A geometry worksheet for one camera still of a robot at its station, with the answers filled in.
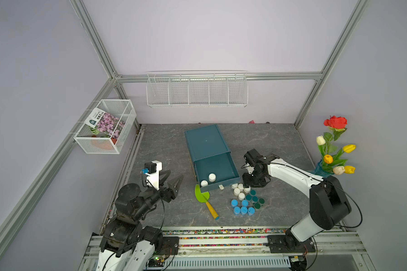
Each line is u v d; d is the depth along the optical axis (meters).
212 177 0.76
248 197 0.85
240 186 0.88
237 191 0.87
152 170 0.53
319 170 0.79
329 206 0.44
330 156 0.68
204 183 0.74
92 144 0.74
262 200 0.85
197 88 0.99
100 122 0.73
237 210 0.81
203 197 0.87
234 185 0.88
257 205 0.83
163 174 0.64
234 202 0.85
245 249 0.74
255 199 0.85
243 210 0.81
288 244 0.66
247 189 0.87
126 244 0.43
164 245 0.72
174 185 0.56
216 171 0.77
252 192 0.86
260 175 0.73
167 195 0.54
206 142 0.84
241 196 0.85
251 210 0.81
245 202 0.84
